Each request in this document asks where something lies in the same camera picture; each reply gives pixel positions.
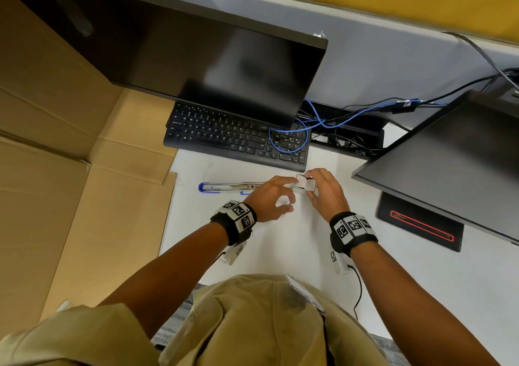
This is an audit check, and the small metal clip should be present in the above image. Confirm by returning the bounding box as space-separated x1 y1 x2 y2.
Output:
295 174 318 193

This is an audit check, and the black monitor with red-lined base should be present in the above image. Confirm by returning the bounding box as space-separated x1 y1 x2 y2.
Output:
351 90 519 247

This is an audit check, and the person's left forearm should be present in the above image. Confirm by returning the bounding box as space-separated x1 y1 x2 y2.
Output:
97 222 230 340

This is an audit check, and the large black monitor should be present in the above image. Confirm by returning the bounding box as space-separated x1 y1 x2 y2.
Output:
0 0 328 130

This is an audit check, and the person's right hand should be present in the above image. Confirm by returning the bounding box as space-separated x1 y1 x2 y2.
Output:
304 168 351 224

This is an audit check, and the black cable adapter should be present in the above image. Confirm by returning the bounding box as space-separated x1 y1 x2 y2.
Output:
390 99 418 114

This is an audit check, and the thick black cable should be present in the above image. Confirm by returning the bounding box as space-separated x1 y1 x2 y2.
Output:
444 31 519 93

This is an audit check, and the white badge card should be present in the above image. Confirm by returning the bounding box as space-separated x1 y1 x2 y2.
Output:
285 274 327 315

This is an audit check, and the person's right forearm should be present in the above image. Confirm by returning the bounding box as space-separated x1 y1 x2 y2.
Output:
350 242 502 366

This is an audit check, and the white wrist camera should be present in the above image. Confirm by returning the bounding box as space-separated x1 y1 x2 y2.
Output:
329 250 354 275
221 242 248 266

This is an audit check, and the blue network cable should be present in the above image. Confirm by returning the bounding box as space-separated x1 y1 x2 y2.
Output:
267 98 447 155

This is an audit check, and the person's left hand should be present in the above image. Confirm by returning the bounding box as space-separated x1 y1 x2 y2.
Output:
243 176 299 223

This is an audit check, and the blue and clear stapler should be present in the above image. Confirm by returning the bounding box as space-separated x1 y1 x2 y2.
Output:
198 181 265 195

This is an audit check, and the black marker wristband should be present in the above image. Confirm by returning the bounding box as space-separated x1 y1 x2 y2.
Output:
210 200 258 247
329 211 379 258

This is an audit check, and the grey desk partition panel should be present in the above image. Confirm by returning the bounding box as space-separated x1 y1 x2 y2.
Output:
134 0 519 131

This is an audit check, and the black keyboard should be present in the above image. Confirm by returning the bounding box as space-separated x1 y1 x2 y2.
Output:
163 101 310 172

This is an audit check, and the black monitor base red outline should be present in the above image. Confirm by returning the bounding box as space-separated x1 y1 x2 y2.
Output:
376 192 465 253

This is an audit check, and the black cable tray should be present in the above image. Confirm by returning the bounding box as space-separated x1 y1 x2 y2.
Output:
298 101 386 161

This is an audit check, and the large brown cardboard box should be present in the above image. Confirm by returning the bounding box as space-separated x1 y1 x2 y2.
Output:
0 0 178 330

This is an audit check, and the person's beige shirt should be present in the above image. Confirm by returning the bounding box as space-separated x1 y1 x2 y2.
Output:
0 273 390 366

